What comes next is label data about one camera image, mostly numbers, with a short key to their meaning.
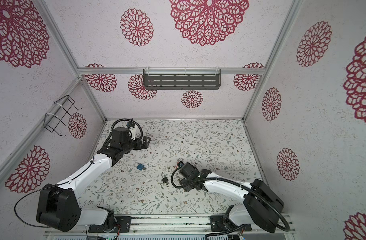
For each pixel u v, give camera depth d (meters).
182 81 1.00
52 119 0.73
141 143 0.76
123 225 0.73
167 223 0.75
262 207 0.42
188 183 0.75
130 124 0.73
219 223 0.72
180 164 0.76
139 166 0.94
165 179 0.90
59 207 0.41
